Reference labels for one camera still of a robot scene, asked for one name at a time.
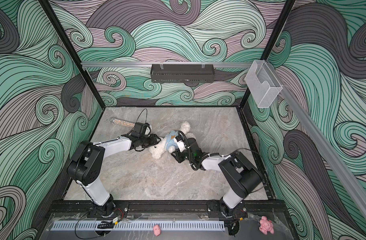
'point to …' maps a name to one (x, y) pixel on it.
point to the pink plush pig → (266, 225)
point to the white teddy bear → (157, 149)
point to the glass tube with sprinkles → (114, 120)
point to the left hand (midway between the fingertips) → (159, 140)
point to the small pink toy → (156, 230)
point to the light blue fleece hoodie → (169, 139)
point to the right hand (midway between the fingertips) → (173, 152)
